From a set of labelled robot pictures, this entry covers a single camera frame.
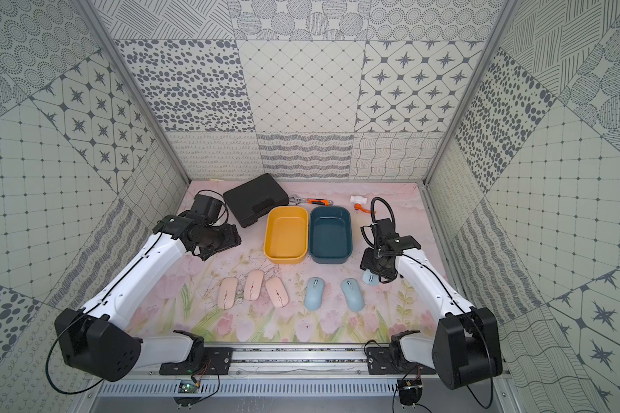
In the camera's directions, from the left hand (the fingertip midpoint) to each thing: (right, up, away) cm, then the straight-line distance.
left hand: (239, 242), depth 79 cm
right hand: (+43, -10, +4) cm, 44 cm away
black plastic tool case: (-5, +13, +30) cm, 33 cm away
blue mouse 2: (+41, -12, +1) cm, 43 cm away
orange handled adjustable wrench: (+24, +13, +35) cm, 44 cm away
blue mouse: (+24, -19, +6) cm, 31 cm away
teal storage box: (+30, 0, +24) cm, 38 cm away
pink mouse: (-6, -18, +6) cm, 20 cm away
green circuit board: (-12, -40, -8) cm, 43 cm away
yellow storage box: (+12, 0, +21) cm, 24 cm away
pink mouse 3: (+11, -18, +6) cm, 22 cm away
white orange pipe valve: (+43, +13, +32) cm, 55 cm away
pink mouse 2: (+2, -16, +8) cm, 18 cm away
